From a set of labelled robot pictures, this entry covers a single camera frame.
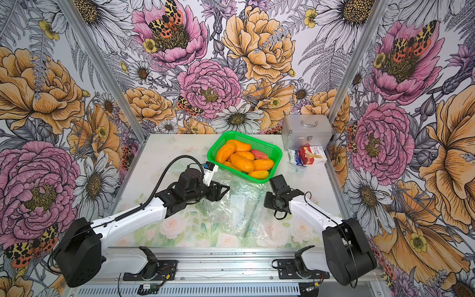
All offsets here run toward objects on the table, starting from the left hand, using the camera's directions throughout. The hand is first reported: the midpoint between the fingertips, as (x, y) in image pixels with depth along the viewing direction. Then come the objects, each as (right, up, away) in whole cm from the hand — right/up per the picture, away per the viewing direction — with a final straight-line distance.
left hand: (223, 191), depth 81 cm
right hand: (+21, -8, +7) cm, 23 cm away
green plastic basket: (+10, +15, +23) cm, 29 cm away
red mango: (+18, +16, +26) cm, 35 cm away
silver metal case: (+42, +30, +30) cm, 59 cm away
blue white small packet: (+38, +14, +27) cm, 49 cm away
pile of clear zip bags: (+8, -11, +9) cm, 16 cm away
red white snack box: (+49, +16, +27) cm, 58 cm away
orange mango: (-1, +17, +21) cm, 27 cm away
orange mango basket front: (+20, +10, +21) cm, 30 cm away
